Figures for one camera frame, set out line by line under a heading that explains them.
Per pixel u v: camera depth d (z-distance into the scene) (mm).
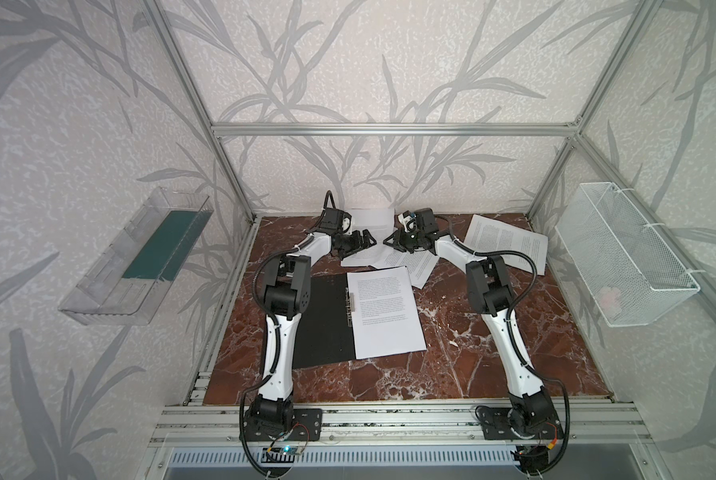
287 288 626
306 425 728
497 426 723
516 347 662
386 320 916
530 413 642
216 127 932
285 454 717
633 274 617
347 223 971
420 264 1056
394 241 1034
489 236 1155
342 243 938
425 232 910
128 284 633
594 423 754
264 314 617
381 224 1157
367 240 988
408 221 1038
